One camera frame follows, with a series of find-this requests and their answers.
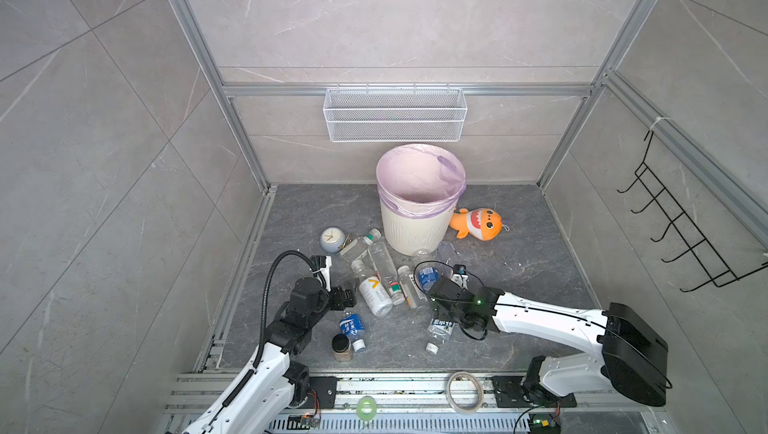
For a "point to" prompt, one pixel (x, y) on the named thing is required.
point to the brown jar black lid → (341, 347)
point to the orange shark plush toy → (481, 223)
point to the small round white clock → (331, 239)
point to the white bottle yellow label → (376, 296)
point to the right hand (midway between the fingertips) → (444, 305)
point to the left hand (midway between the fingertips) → (344, 274)
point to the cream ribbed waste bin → (405, 235)
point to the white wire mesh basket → (390, 115)
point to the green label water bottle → (439, 331)
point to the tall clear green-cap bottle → (385, 267)
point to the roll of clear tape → (450, 399)
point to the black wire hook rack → (700, 251)
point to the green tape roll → (371, 415)
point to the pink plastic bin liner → (420, 180)
